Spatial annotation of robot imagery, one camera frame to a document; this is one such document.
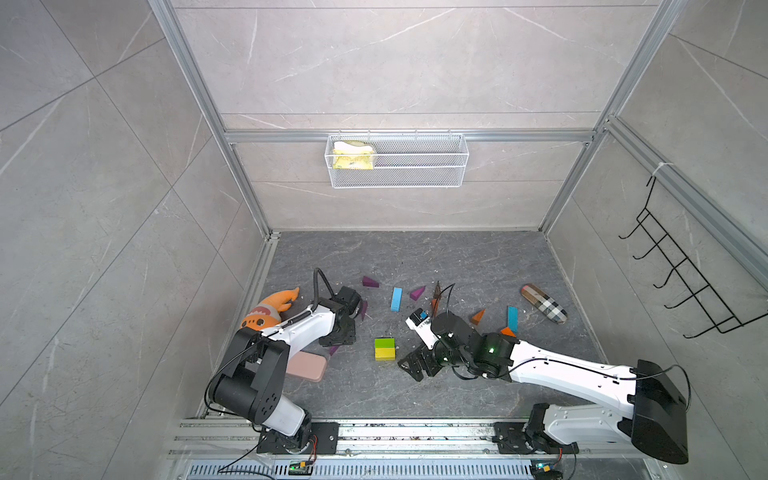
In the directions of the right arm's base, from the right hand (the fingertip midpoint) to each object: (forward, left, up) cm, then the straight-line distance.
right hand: (412, 355), depth 76 cm
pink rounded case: (+1, +29, -10) cm, 30 cm away
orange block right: (+11, -30, -11) cm, 34 cm away
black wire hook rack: (+13, -62, +19) cm, 66 cm away
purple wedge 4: (+6, +23, -11) cm, 26 cm away
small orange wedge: (+16, -23, -11) cm, 30 cm away
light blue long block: (+22, +4, -10) cm, 25 cm away
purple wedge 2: (+11, +12, +6) cm, 18 cm away
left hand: (+11, +20, -10) cm, 25 cm away
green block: (+8, +7, -10) cm, 15 cm away
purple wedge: (+31, +13, -11) cm, 36 cm away
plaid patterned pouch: (+17, -47, -9) cm, 51 cm away
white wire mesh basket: (+60, +5, +19) cm, 63 cm away
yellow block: (+4, +7, -9) cm, 13 cm away
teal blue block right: (+16, -35, -13) cm, 41 cm away
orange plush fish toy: (+15, +42, -4) cm, 45 cm away
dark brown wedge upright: (+26, -11, -10) cm, 30 cm away
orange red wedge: (+22, -10, -13) cm, 28 cm away
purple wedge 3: (+24, -3, -10) cm, 26 cm away
